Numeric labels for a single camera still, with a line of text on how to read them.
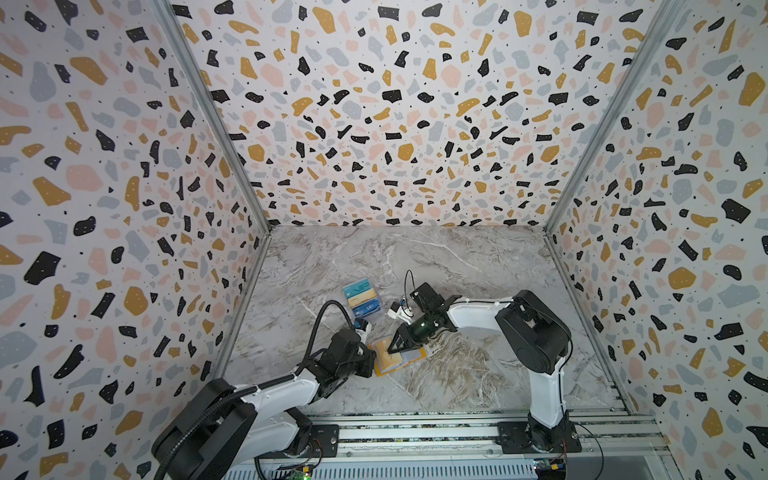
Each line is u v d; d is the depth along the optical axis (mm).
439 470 780
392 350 854
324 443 730
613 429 792
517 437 747
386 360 854
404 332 810
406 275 1067
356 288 963
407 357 860
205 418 386
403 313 854
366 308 943
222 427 409
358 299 948
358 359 760
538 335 528
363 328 797
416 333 821
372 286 981
